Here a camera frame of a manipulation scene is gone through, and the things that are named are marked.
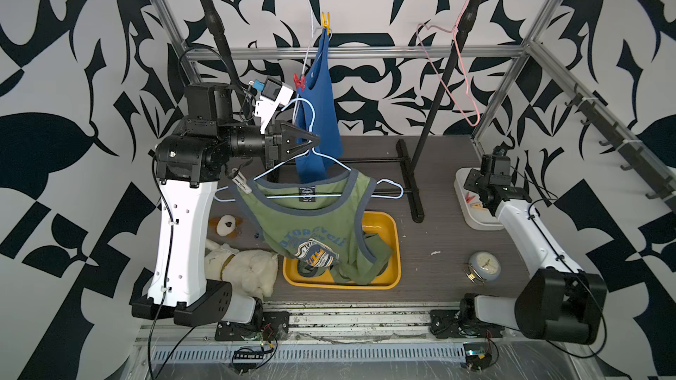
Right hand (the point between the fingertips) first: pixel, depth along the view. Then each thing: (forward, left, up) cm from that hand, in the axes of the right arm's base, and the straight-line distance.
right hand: (482, 173), depth 84 cm
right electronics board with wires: (-46, +8, -20) cm, 51 cm away
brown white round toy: (-9, +84, -15) cm, 86 cm away
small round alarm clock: (-24, +2, -15) cm, 28 cm away
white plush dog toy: (-27, +69, -8) cm, 75 cm away
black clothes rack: (+29, +15, -18) cm, 37 cm away
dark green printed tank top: (-22, +50, +13) cm, 56 cm away
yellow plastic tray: (-10, +30, -15) cm, 35 cm away
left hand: (-14, +50, +31) cm, 60 cm away
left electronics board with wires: (-46, +71, -21) cm, 87 cm away
